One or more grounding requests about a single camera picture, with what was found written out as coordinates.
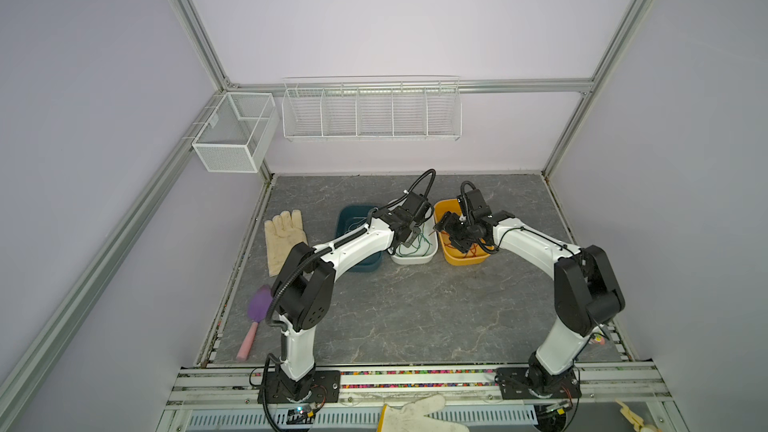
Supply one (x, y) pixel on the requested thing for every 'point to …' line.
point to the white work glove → (412, 417)
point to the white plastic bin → (423, 249)
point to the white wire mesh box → (237, 132)
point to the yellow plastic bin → (454, 257)
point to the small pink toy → (599, 339)
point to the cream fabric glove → (282, 234)
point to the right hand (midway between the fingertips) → (440, 233)
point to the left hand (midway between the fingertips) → (401, 227)
